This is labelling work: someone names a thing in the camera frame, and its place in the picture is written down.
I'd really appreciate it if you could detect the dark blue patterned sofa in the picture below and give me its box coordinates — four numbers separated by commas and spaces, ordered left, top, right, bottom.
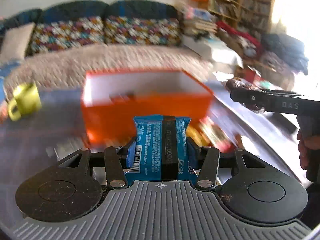
0, 0, 215, 88

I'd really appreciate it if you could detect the white covered side table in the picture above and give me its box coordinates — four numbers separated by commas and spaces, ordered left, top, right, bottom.
182, 34, 244, 67

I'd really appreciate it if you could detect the yellow-green mug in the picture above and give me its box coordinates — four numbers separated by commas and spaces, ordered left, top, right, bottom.
7, 82, 42, 121

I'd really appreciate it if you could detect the pile of snack packets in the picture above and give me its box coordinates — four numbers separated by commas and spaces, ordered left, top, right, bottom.
186, 117, 242, 153

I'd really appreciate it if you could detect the wooden bookshelf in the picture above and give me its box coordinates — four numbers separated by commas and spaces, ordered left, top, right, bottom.
209, 0, 277, 30

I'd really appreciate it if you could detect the beige quilted blanket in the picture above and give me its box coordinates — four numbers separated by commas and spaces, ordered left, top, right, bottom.
5, 42, 213, 93

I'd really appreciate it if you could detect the stack of books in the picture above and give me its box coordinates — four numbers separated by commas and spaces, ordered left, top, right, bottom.
181, 6, 218, 34

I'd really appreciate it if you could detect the blue snack packet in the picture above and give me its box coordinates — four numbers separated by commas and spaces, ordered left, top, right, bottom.
125, 115, 198, 183

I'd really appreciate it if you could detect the heap of dark clothes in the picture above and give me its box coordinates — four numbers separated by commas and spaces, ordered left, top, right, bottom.
260, 32, 310, 80

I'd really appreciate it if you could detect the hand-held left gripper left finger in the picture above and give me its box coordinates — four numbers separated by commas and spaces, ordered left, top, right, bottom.
57, 139, 137, 190

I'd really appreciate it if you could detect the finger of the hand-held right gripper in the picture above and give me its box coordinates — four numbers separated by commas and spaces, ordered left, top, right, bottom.
230, 89, 304, 112

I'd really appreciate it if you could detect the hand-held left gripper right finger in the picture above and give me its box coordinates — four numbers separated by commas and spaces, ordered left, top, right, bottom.
186, 136, 267, 190

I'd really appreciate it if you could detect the person's right hand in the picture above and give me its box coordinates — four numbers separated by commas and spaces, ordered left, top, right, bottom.
296, 129, 312, 171

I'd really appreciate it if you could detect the red blanket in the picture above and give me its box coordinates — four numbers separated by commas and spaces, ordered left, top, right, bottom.
216, 21, 263, 53

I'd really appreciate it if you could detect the floral sofa cushion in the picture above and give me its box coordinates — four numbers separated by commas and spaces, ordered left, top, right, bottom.
30, 16, 105, 54
104, 15, 182, 47

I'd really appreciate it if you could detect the orange cardboard box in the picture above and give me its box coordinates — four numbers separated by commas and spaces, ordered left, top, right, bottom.
80, 69, 215, 147

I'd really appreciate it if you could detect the beige pillow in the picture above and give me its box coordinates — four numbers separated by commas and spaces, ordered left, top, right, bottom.
0, 22, 35, 63

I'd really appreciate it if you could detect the brown snack packet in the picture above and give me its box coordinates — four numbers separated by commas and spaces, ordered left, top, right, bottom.
225, 78, 266, 115

